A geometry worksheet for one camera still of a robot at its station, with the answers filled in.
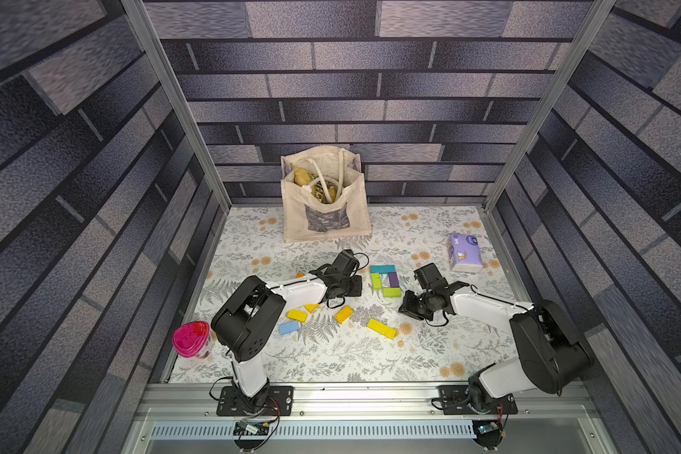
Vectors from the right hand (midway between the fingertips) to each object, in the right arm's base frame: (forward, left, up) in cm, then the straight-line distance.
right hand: (398, 307), depth 91 cm
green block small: (+10, +7, 0) cm, 12 cm away
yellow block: (-7, +6, +1) cm, 9 cm away
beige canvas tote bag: (+32, +25, +21) cm, 46 cm away
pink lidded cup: (-15, +59, +12) cm, 62 cm away
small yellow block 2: (-3, +18, 0) cm, 18 cm away
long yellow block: (-1, +29, +2) cm, 29 cm away
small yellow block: (-3, +33, 0) cm, 34 cm away
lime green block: (+5, +1, 0) cm, 6 cm away
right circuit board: (-32, -20, -4) cm, 38 cm away
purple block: (+10, +1, 0) cm, 10 cm away
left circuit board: (-34, +42, 0) cm, 54 cm away
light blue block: (-7, +35, 0) cm, 36 cm away
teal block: (+15, +4, 0) cm, 15 cm away
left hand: (+6, +12, +4) cm, 14 cm away
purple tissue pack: (+18, -25, +6) cm, 31 cm away
